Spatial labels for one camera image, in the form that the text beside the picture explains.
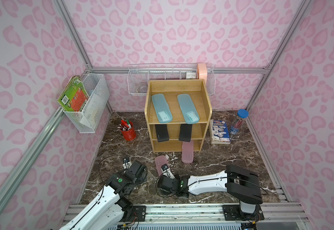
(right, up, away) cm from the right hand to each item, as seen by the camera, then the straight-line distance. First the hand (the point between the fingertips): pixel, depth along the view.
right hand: (165, 185), depth 83 cm
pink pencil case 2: (+14, +17, +9) cm, 24 cm away
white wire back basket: (-19, +68, +13) cm, 72 cm away
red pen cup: (-25, +32, +8) cm, 41 cm away
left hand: (-15, +7, -4) cm, 17 cm away
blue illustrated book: (+38, +29, +20) cm, 52 cm away
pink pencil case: (-4, +12, +9) cm, 15 cm away
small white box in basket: (+16, +67, +8) cm, 69 cm away
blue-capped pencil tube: (+48, +41, +7) cm, 64 cm away
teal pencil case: (-2, +44, -7) cm, 44 cm away
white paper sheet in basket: (-42, +42, +1) cm, 60 cm away
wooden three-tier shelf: (+6, +43, -7) cm, 44 cm away
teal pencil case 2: (+13, +42, -10) cm, 45 cm away
